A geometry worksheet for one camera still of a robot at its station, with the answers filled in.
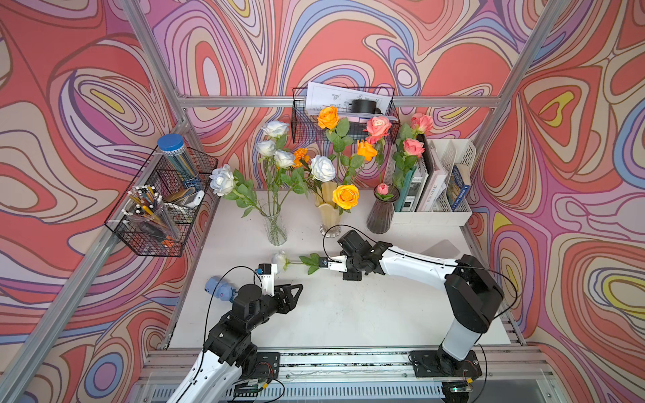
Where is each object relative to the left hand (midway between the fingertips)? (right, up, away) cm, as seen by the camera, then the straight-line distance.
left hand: (299, 288), depth 76 cm
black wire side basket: (-35, +28, -1) cm, 45 cm away
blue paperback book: (+62, +33, +26) cm, 75 cm away
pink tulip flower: (+27, +31, +4) cm, 41 cm away
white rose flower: (-7, +7, +9) cm, 13 cm away
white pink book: (+48, +34, +15) cm, 61 cm away
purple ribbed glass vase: (+32, +22, +33) cm, 51 cm away
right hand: (+15, +4, +13) cm, 20 cm away
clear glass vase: (-11, +17, +20) cm, 28 cm away
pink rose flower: (+36, +41, +9) cm, 56 cm away
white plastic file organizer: (+56, +30, +27) cm, 69 cm away
